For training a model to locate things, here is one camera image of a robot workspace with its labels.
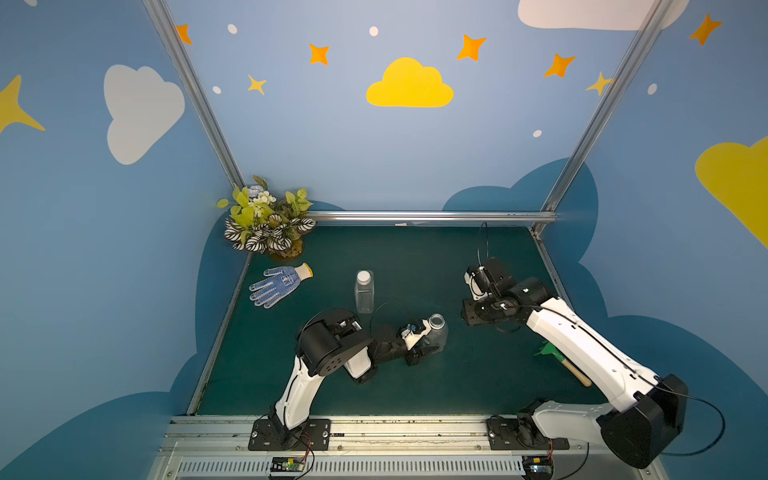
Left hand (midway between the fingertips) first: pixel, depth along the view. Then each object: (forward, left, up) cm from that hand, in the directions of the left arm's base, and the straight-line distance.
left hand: (434, 334), depth 88 cm
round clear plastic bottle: (-3, 0, +9) cm, 10 cm away
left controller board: (-33, +38, -5) cm, 50 cm away
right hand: (+2, -9, +12) cm, 15 cm away
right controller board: (-32, -24, -6) cm, 40 cm away
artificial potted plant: (+27, +55, +19) cm, 64 cm away
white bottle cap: (+13, +22, +11) cm, 27 cm away
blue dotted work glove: (+20, +52, -4) cm, 56 cm away
